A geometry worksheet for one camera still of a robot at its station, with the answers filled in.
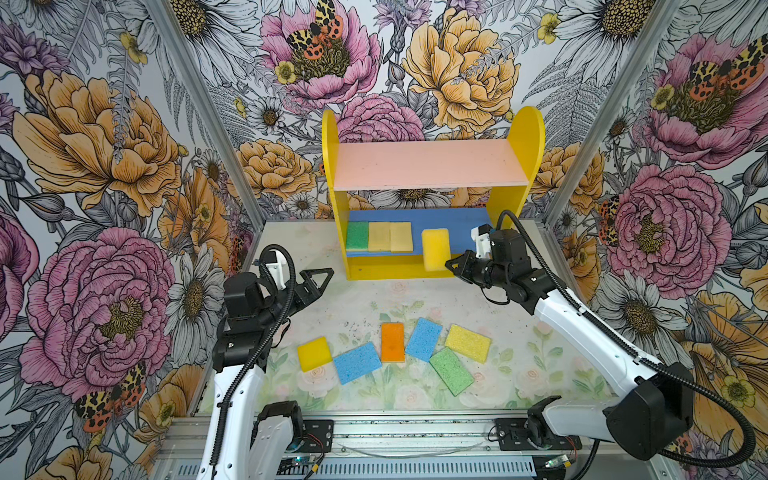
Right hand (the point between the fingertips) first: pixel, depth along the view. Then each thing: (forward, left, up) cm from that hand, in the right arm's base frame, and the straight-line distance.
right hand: (445, 272), depth 78 cm
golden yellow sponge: (+6, +2, +3) cm, 7 cm away
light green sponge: (-17, -2, -22) cm, 28 cm away
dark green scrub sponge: (+19, +24, -7) cm, 31 cm away
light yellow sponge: (+20, +11, -8) cm, 24 cm away
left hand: (-6, +29, +3) cm, 30 cm away
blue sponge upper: (-8, +5, -22) cm, 24 cm away
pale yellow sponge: (+20, +17, -7) cm, 28 cm away
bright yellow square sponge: (-12, +36, -22) cm, 44 cm away
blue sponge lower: (-14, +24, -22) cm, 36 cm away
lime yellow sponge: (-9, -9, -23) cm, 26 cm away
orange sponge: (-8, +14, -23) cm, 28 cm away
